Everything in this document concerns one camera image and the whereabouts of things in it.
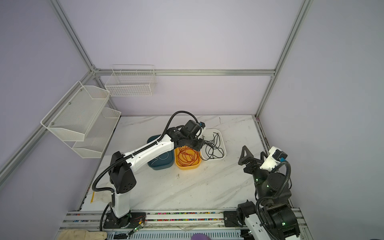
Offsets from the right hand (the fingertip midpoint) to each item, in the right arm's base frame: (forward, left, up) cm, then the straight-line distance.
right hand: (251, 148), depth 60 cm
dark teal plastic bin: (+9, +42, -28) cm, 52 cm away
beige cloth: (-27, +76, -32) cm, 87 cm away
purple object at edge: (-27, +21, -36) cm, 49 cm away
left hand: (+13, +21, -17) cm, 30 cm away
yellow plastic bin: (+7, +32, -31) cm, 46 cm away
